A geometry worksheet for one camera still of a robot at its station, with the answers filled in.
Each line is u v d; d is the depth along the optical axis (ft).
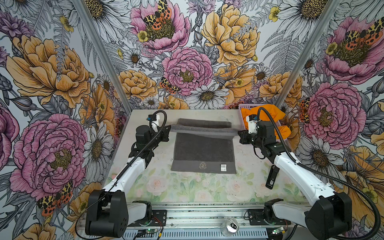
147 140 2.07
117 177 1.55
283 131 3.06
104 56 2.92
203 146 3.28
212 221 2.47
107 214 1.32
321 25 2.55
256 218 2.43
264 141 1.99
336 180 1.40
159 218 2.41
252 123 2.38
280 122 3.90
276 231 2.35
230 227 1.99
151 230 2.34
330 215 1.27
